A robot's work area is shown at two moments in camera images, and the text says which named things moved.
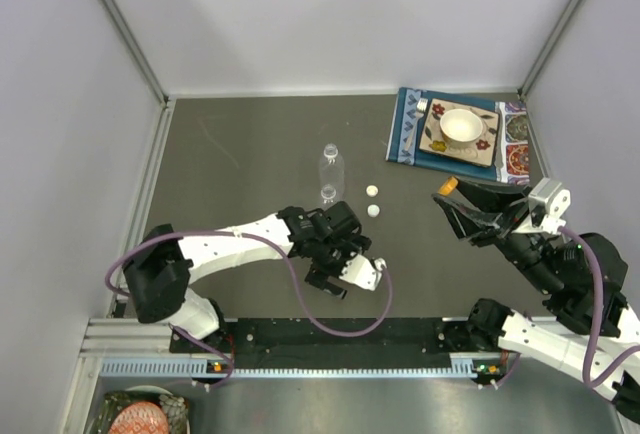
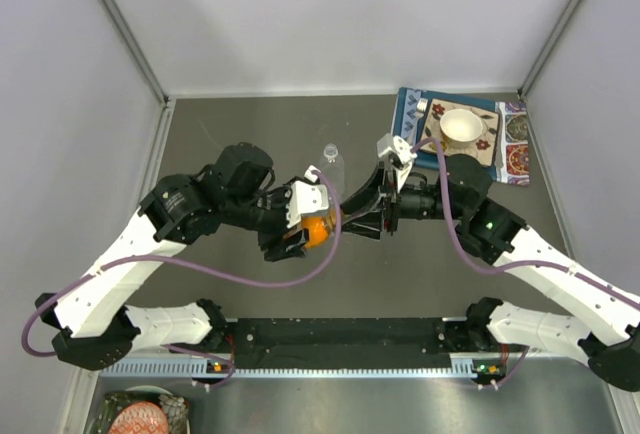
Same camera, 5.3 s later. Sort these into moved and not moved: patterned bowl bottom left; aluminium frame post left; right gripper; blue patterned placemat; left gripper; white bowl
Moved: right gripper; left gripper
Not moved: patterned bowl bottom left; blue patterned placemat; white bowl; aluminium frame post left
